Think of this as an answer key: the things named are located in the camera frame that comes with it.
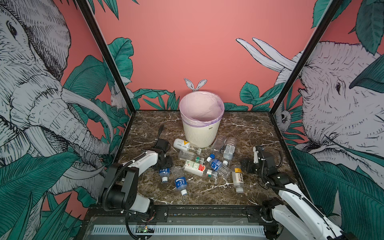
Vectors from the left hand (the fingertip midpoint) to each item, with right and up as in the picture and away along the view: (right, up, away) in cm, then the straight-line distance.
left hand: (167, 162), depth 91 cm
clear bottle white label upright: (+40, +11, +4) cm, 41 cm away
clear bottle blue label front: (+9, -6, -11) cm, 16 cm away
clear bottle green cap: (+12, +4, +5) cm, 13 cm away
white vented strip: (+11, -27, -20) cm, 36 cm away
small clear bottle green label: (+27, -6, -4) cm, 28 cm away
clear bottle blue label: (0, -4, -7) cm, 8 cm away
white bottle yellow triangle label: (+9, +11, +3) cm, 14 cm away
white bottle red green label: (+17, -1, -7) cm, 18 cm away
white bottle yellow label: (+41, -6, -9) cm, 43 cm away
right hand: (+47, +4, -8) cm, 47 cm away
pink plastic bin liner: (+21, +34, +6) cm, 41 cm away
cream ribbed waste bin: (+22, +14, +16) cm, 31 cm away
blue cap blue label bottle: (+30, 0, -5) cm, 31 cm away
